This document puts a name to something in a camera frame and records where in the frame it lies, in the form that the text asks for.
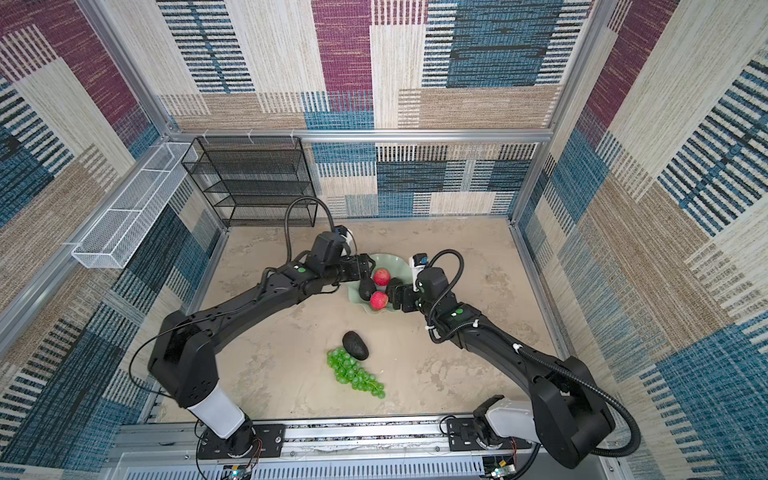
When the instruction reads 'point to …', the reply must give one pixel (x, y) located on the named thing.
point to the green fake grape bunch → (347, 370)
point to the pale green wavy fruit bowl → (397, 266)
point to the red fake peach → (378, 300)
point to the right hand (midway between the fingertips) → (403, 291)
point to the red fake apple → (381, 277)
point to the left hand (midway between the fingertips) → (366, 260)
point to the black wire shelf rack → (254, 181)
